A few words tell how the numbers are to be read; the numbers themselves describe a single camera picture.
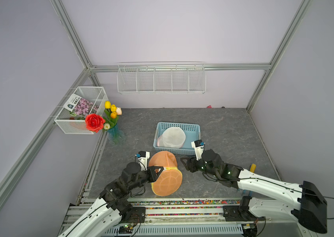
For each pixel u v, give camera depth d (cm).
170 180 75
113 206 50
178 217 74
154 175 65
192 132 105
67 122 74
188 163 67
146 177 65
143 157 67
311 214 39
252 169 88
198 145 67
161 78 100
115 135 92
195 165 67
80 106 74
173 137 101
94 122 65
